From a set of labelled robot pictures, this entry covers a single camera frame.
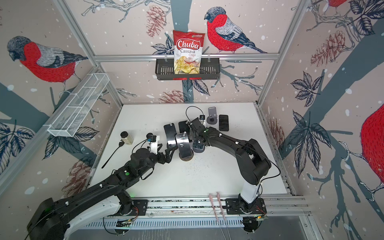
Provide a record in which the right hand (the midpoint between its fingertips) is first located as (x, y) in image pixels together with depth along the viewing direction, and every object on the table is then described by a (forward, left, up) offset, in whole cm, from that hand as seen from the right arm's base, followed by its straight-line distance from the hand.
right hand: (197, 135), depth 92 cm
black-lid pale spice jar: (-4, +44, +1) cm, 45 cm away
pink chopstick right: (-37, -13, -7) cm, 40 cm away
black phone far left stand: (-2, +17, +3) cm, 17 cm away
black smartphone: (+20, -19, -9) cm, 29 cm away
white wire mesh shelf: (-11, +62, +25) cm, 68 cm away
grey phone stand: (-7, -1, -5) cm, 9 cm away
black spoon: (-4, +51, -6) cm, 52 cm away
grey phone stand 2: (+19, -10, -6) cm, 22 cm away
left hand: (-14, +14, +10) cm, 22 cm away
